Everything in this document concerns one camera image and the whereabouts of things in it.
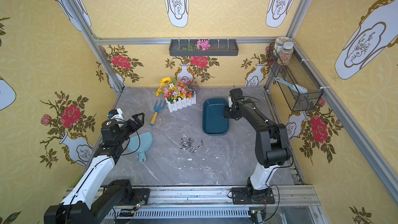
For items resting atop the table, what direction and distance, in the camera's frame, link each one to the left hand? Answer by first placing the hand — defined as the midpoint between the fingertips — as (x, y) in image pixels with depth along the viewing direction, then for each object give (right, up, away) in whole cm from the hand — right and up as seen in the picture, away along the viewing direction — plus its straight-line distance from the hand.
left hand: (133, 117), depth 83 cm
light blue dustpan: (0, -18, +12) cm, 21 cm away
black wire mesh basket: (+90, +24, +5) cm, 94 cm away
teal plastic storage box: (+44, -5, +15) cm, 47 cm away
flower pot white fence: (+22, +13, +15) cm, 29 cm away
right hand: (+55, +2, +12) cm, 56 cm away
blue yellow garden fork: (+5, +3, +26) cm, 27 cm away
